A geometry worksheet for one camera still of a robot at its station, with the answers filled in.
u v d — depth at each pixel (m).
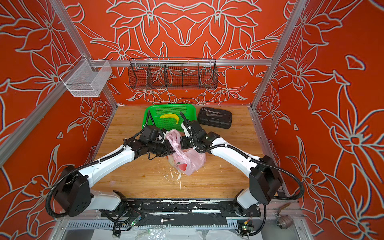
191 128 0.60
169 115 1.10
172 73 0.99
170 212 0.73
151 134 0.64
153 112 1.09
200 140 0.61
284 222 0.66
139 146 0.59
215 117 1.04
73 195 0.41
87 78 0.92
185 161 0.71
